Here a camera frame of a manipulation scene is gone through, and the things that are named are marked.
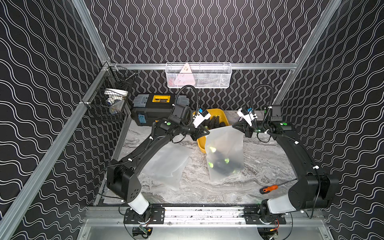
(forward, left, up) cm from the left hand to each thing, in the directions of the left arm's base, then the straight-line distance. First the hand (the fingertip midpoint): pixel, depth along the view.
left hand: (207, 129), depth 74 cm
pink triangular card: (+32, +14, +6) cm, 36 cm away
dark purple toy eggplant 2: (-9, -13, -21) cm, 26 cm away
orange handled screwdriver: (-18, -35, -26) cm, 47 cm away
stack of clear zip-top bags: (-13, +22, -25) cm, 35 cm away
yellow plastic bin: (+39, -7, -27) cm, 48 cm away
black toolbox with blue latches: (+24, +39, -13) cm, 48 cm away
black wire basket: (+15, +56, +1) cm, 58 cm away
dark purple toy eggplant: (-6, -8, -18) cm, 21 cm away
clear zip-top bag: (-4, -11, -14) cm, 18 cm away
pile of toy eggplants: (+26, -7, -25) cm, 37 cm away
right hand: (+7, -15, -2) cm, 17 cm away
